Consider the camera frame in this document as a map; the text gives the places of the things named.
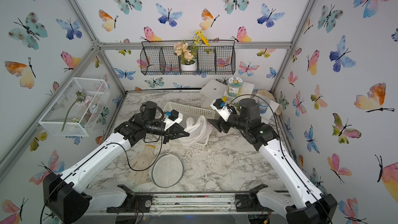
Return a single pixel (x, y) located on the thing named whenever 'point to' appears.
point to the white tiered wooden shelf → (211, 90)
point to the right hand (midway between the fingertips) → (215, 111)
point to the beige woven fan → (267, 94)
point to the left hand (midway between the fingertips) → (188, 131)
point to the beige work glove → (140, 167)
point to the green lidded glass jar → (234, 88)
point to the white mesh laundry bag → (167, 170)
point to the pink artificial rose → (82, 98)
